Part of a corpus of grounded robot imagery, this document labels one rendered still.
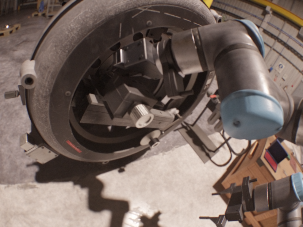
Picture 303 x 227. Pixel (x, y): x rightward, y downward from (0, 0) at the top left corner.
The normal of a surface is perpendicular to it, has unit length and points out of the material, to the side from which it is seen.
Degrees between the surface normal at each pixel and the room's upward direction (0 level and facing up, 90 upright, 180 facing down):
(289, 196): 75
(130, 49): 65
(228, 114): 103
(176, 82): 49
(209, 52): 92
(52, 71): 86
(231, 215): 83
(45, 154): 90
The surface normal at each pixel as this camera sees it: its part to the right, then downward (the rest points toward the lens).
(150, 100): 0.53, 0.70
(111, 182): 0.31, -0.69
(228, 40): -0.69, -0.33
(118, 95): -0.58, -0.11
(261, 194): -0.70, -0.65
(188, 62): -0.28, 0.70
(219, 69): -0.99, -0.13
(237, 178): -0.79, 0.19
